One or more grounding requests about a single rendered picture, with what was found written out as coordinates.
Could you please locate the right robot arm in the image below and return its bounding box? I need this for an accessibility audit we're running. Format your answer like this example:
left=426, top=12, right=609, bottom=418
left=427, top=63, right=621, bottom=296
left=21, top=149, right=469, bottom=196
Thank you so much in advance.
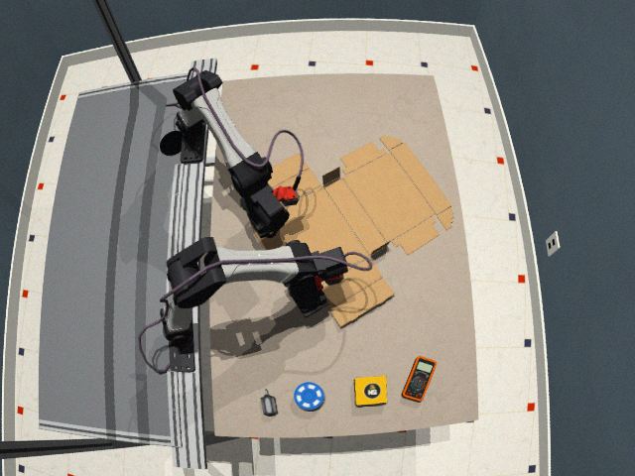
left=162, top=237, right=348, bottom=372

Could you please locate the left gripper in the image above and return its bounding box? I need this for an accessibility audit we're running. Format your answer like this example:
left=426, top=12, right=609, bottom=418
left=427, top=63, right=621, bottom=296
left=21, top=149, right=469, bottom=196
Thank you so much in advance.
left=240, top=186, right=297, bottom=238

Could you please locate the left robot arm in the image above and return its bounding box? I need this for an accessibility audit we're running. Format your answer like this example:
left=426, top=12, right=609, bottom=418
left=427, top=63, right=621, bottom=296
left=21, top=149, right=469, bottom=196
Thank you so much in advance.
left=173, top=70, right=300, bottom=231

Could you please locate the flat tan cardboard box blank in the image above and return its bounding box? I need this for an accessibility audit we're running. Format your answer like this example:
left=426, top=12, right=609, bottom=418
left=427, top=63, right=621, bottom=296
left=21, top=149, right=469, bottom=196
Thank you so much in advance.
left=250, top=135, right=453, bottom=327

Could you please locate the orange digital multimeter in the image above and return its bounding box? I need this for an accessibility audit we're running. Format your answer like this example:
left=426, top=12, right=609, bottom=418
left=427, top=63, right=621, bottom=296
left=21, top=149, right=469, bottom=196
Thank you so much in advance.
left=402, top=356, right=437, bottom=402

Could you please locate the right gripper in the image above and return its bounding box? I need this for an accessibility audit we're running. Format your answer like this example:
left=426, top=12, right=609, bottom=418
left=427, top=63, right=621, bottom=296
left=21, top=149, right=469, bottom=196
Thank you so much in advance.
left=283, top=276, right=329, bottom=317

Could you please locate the grey slotted aluminium rail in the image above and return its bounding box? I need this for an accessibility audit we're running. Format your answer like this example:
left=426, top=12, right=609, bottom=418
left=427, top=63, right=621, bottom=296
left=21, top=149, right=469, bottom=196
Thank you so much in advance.
left=172, top=58, right=217, bottom=470

